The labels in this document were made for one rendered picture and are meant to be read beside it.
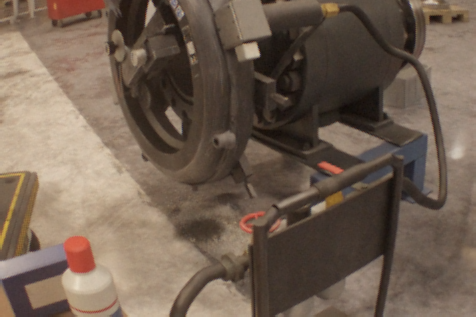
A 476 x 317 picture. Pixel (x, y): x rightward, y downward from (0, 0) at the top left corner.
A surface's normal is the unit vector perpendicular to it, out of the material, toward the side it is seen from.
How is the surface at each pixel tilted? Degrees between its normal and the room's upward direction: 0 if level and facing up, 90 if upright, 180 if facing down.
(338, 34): 80
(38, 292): 101
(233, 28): 90
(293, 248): 90
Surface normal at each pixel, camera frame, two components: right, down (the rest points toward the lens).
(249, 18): 0.49, -0.11
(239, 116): 0.54, 0.46
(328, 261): 0.56, 0.26
